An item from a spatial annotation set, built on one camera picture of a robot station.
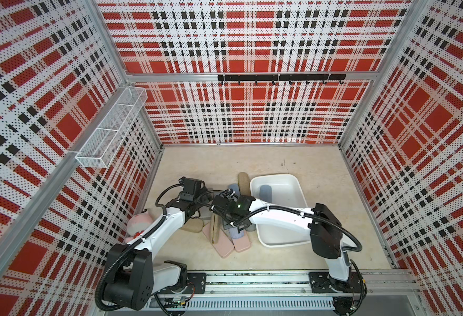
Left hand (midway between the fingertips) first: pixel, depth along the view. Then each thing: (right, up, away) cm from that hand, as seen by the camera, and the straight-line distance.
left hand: (205, 196), depth 89 cm
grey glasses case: (+21, -13, -4) cm, 25 cm away
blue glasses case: (+13, +3, +12) cm, 18 cm away
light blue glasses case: (+29, +1, +10) cm, 30 cm away
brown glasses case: (+6, -11, -9) cm, 15 cm away
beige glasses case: (-5, -12, -3) cm, 13 cm away
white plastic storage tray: (+40, +1, +12) cm, 42 cm away
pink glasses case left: (+9, -20, -7) cm, 23 cm away
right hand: (+14, -8, -7) cm, 17 cm away
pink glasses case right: (+17, -18, -10) cm, 27 cm away
